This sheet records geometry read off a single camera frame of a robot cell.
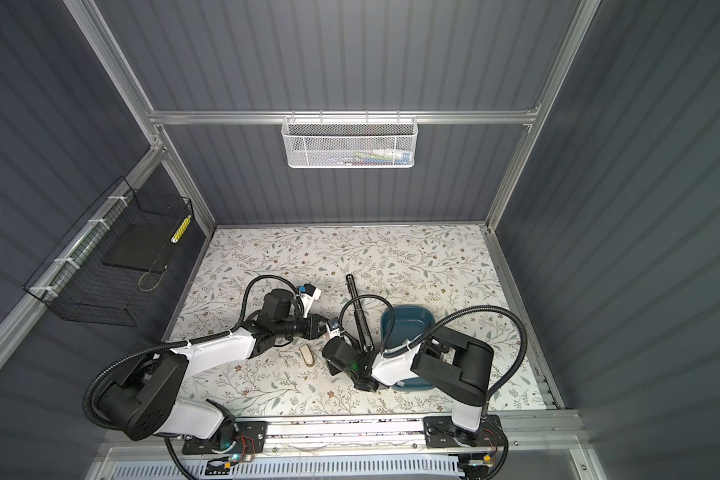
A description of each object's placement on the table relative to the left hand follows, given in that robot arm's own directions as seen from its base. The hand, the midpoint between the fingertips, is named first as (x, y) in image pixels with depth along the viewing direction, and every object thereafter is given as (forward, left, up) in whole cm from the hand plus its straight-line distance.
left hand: (333, 323), depth 86 cm
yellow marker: (+17, +41, +21) cm, 49 cm away
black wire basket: (+7, +53, +20) cm, 58 cm away
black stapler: (+1, -9, -5) cm, 10 cm away
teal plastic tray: (+2, -24, -6) cm, 25 cm away
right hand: (-5, 0, -8) cm, 9 cm away
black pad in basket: (+13, +46, +23) cm, 53 cm away
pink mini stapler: (-5, 0, +5) cm, 7 cm away
